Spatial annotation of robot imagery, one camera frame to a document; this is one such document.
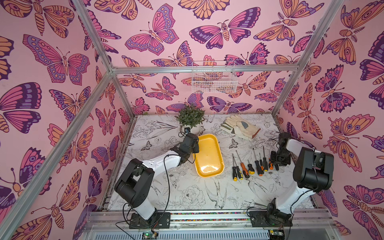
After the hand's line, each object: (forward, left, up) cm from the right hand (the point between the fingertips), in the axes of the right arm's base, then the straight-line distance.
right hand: (275, 162), depth 93 cm
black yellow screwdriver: (-7, +24, +1) cm, 25 cm away
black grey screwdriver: (-1, +7, 0) cm, 7 cm away
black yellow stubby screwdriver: (-7, +17, +2) cm, 19 cm away
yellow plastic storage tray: (-2, +42, +3) cm, 42 cm away
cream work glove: (+26, +12, 0) cm, 29 cm away
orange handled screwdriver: (-7, +21, +1) cm, 22 cm away
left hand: (+7, +49, +10) cm, 51 cm away
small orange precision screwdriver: (-3, +4, +1) cm, 5 cm away
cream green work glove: (+25, +23, 0) cm, 34 cm away
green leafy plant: (+20, +53, +20) cm, 60 cm away
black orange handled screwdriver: (-3, +12, 0) cm, 12 cm away
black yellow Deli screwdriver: (-5, +26, +1) cm, 27 cm away
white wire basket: (+42, +39, +34) cm, 66 cm away
